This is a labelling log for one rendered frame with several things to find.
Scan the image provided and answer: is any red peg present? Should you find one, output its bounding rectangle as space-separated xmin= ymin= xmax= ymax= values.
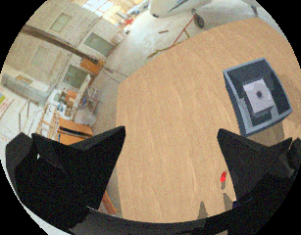
xmin=221 ymin=172 xmax=226 ymax=183

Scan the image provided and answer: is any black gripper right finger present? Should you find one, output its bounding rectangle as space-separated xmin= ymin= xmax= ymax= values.
xmin=217 ymin=129 xmax=292 ymax=207

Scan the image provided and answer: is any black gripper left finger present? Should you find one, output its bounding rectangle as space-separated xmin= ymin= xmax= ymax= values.
xmin=31 ymin=125 xmax=126 ymax=211

